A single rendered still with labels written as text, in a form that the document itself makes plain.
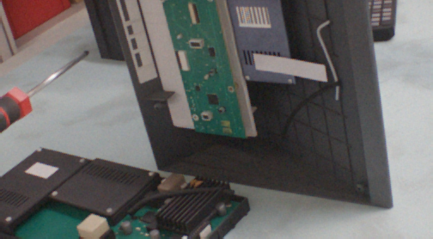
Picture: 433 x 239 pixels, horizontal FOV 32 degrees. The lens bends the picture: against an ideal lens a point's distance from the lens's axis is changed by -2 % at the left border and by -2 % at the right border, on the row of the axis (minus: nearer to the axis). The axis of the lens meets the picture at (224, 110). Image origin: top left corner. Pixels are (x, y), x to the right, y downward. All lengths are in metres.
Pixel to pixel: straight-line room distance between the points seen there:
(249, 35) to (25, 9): 1.87
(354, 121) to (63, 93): 0.48
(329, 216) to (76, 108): 0.40
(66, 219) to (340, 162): 0.26
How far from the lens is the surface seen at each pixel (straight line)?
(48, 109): 0.97
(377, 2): 1.00
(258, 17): 0.63
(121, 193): 0.70
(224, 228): 0.65
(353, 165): 0.66
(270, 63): 0.64
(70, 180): 0.75
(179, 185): 0.69
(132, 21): 0.70
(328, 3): 0.59
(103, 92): 0.96
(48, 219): 0.73
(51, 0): 2.54
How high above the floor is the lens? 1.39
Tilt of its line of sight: 28 degrees down
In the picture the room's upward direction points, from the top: 13 degrees counter-clockwise
